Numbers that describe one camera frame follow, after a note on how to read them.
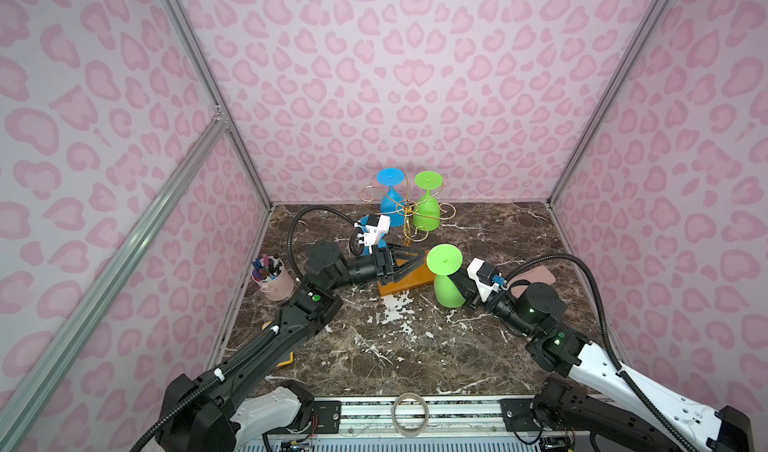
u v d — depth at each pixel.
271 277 0.86
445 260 0.62
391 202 0.86
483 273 0.52
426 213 0.85
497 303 0.57
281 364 0.82
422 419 0.73
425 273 0.59
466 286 0.58
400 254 0.58
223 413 0.38
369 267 0.57
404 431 0.70
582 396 0.61
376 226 0.62
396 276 0.56
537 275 0.97
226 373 0.42
